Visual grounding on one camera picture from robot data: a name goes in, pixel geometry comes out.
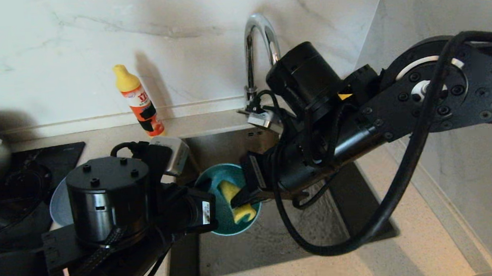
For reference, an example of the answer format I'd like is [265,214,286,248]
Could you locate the orange yellow dish soap bottle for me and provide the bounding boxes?
[113,63,166,139]

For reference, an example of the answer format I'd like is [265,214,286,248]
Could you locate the teal bowl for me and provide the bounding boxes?
[193,162,263,238]

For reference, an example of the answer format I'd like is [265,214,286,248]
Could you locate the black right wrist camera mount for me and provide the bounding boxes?
[264,39,346,116]

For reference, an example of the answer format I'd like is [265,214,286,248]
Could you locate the black frying pan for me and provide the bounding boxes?
[0,165,58,242]

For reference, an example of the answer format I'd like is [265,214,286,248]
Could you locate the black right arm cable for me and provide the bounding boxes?
[264,30,492,259]

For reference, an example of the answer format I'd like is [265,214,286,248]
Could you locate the yellow sponge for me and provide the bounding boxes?
[218,179,258,225]

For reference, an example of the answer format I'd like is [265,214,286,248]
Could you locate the blue plate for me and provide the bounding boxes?
[48,176,76,228]

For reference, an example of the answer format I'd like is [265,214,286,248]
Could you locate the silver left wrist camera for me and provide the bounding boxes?
[149,135,190,178]

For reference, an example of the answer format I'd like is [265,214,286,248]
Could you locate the stainless steel sink basin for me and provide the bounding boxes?
[160,122,402,276]

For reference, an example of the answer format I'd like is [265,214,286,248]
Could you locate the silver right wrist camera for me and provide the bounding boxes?
[246,100,284,136]

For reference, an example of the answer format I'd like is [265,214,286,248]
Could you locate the chrome gooseneck faucet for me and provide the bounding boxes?
[231,13,285,116]

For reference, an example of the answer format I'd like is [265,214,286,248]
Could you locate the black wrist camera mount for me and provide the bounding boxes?
[264,39,346,116]
[65,155,153,244]

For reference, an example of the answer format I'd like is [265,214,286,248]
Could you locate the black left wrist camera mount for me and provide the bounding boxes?
[65,155,153,244]

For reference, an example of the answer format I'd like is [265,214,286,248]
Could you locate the black induction cooktop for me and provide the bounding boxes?
[0,142,91,252]

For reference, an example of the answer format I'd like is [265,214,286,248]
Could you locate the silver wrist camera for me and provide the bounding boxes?
[246,100,284,136]
[149,135,190,178]

